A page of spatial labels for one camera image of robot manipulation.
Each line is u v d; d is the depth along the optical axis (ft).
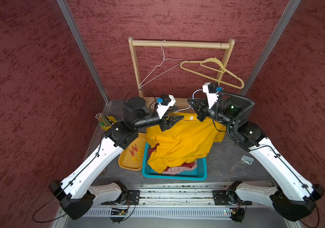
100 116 2.88
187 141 2.46
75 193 1.21
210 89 1.55
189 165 2.55
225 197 2.42
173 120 1.67
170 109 1.93
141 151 2.93
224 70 2.55
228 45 2.29
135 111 1.40
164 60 2.54
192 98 1.82
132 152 2.95
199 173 2.61
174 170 2.60
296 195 1.23
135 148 3.01
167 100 1.51
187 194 2.50
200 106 1.71
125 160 2.91
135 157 2.87
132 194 2.47
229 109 1.43
